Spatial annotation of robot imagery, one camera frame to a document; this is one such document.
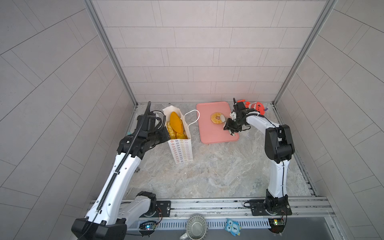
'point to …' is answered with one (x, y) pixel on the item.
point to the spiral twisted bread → (172, 134)
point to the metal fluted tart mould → (197, 227)
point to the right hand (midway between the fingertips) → (225, 127)
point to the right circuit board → (276, 225)
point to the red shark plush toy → (258, 106)
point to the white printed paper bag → (178, 132)
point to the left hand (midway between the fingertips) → (172, 131)
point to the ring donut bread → (214, 120)
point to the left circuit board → (147, 227)
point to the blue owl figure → (232, 226)
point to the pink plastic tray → (211, 132)
